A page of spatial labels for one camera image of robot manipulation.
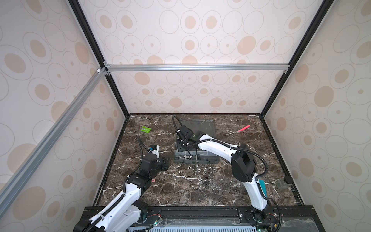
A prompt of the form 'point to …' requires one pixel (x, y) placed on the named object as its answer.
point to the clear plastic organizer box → (200, 155)
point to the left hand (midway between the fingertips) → (170, 156)
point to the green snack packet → (145, 129)
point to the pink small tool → (153, 180)
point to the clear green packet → (281, 184)
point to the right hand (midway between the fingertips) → (180, 146)
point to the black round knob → (288, 180)
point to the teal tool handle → (263, 187)
